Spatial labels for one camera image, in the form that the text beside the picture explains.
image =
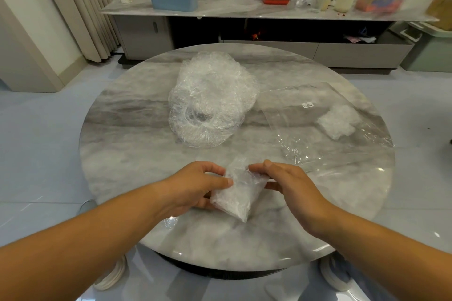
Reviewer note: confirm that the person's right hand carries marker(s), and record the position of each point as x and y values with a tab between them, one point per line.
296	195

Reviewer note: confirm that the person's left forearm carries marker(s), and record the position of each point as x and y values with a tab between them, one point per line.
78	255

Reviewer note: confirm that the pile of clear plastic caps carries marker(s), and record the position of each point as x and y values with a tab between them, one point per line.
212	92

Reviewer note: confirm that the brown cardboard box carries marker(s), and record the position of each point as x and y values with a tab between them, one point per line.
441	11

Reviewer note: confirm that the grey sneaker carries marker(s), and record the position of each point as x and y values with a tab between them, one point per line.
113	274
335	272

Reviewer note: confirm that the small white cup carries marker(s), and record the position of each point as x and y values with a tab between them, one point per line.
324	3

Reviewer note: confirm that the clear plastic bag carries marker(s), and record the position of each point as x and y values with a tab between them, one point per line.
296	142

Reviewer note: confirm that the person's right forearm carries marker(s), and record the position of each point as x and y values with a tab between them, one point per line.
388	258

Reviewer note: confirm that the long grey low cabinet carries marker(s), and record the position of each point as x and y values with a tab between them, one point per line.
141	36

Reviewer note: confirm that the green storage bin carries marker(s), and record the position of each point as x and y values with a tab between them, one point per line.
429	50

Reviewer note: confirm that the person's left hand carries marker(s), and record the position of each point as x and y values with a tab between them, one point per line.
187	188

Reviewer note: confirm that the black table base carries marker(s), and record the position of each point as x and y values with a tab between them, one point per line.
226	270

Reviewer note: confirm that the beige curtain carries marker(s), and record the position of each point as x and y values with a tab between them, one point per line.
78	8

